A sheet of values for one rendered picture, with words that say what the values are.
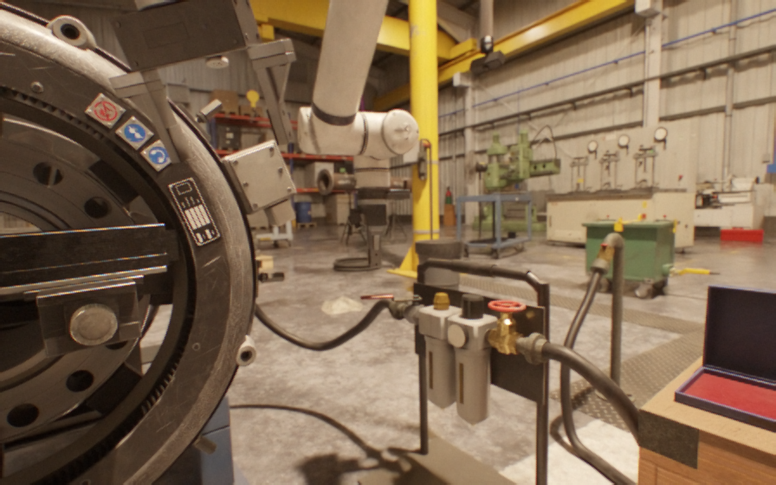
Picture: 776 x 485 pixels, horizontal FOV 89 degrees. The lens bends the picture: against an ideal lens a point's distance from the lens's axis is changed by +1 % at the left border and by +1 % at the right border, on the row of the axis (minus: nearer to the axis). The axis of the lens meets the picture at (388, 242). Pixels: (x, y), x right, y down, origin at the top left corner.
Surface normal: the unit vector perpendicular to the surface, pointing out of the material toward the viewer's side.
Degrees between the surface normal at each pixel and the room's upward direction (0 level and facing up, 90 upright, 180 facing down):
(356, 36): 139
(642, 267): 90
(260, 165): 90
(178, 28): 114
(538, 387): 90
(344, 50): 132
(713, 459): 90
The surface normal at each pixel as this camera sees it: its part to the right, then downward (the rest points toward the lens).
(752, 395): -0.03, -1.00
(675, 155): -0.93, 0.06
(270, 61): -0.07, 0.48
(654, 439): -0.78, 0.07
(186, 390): 0.62, 0.05
